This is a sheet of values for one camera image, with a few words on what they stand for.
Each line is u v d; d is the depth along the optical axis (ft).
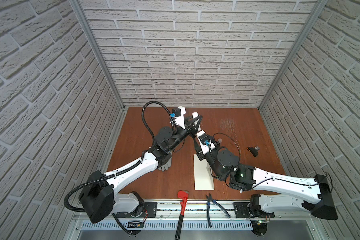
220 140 3.28
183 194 2.55
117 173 1.46
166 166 2.86
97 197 1.30
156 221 2.34
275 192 1.54
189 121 2.00
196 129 2.03
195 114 2.07
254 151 3.09
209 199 2.52
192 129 1.93
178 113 1.86
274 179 1.50
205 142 1.62
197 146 1.89
